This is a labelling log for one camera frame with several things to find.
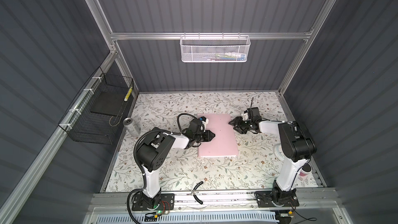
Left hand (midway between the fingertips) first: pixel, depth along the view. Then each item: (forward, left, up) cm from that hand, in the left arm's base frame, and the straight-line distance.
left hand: (215, 135), depth 94 cm
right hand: (+7, -12, 0) cm, 14 cm away
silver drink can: (+3, +48, +9) cm, 49 cm away
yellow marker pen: (+12, +47, +25) cm, 55 cm away
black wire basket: (0, +59, +25) cm, 64 cm away
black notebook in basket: (+8, +56, +24) cm, 62 cm away
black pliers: (-30, +14, -4) cm, 33 cm away
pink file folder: (-4, -5, -4) cm, 8 cm away
